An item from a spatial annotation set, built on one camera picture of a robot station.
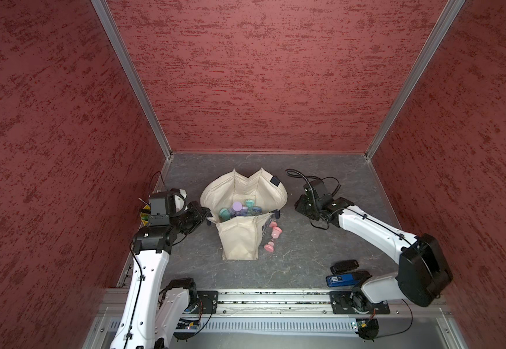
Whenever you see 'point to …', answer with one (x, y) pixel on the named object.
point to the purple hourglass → (237, 206)
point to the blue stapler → (339, 280)
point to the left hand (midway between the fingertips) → (209, 214)
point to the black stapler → (344, 267)
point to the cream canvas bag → (240, 238)
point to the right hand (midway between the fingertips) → (296, 209)
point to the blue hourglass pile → (256, 209)
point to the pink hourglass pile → (275, 233)
